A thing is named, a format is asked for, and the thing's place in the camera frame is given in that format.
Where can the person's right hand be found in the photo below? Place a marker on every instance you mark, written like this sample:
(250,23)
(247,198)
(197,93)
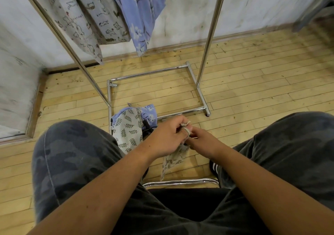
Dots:
(206,143)

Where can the person's left hand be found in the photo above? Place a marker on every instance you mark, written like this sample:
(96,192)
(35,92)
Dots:
(164,138)

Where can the blue floral bag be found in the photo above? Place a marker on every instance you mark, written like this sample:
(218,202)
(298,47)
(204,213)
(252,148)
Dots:
(150,109)

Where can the chrome clothes rack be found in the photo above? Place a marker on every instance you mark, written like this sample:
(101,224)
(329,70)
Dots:
(211,21)

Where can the person's left forearm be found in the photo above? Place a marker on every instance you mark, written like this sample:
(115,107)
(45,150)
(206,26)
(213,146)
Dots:
(91,195)

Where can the person's right forearm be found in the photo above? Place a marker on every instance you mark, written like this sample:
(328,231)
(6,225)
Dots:
(271,195)

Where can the black striped right shoe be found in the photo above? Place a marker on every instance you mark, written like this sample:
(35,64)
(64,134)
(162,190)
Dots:
(214,168)

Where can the black striped shoe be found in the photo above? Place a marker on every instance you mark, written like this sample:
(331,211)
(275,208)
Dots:
(214,168)
(145,172)

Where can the black striped left shoe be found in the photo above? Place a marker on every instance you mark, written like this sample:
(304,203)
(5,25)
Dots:
(145,172)

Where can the black chair seat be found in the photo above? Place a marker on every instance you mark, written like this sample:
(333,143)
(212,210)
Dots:
(190,204)

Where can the black baseboard strip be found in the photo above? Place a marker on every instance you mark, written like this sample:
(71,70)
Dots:
(73,68)

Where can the grey metal furniture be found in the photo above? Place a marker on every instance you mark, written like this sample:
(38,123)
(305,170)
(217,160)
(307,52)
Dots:
(311,10)

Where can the chrome chair frame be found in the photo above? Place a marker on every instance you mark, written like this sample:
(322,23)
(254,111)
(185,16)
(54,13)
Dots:
(180,182)

